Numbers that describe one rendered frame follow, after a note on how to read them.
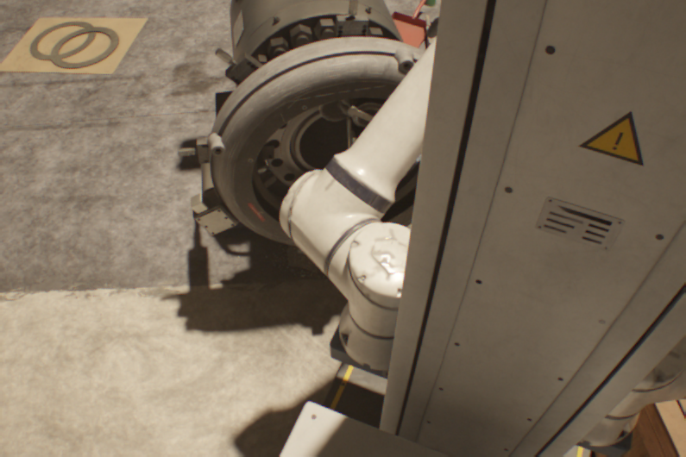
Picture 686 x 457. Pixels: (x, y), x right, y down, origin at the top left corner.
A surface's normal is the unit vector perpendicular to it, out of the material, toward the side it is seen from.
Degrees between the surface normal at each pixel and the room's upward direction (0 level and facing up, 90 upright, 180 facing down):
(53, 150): 0
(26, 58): 0
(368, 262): 9
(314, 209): 38
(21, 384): 0
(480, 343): 90
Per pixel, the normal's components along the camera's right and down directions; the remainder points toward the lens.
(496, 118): -0.39, 0.70
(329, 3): 0.08, -0.66
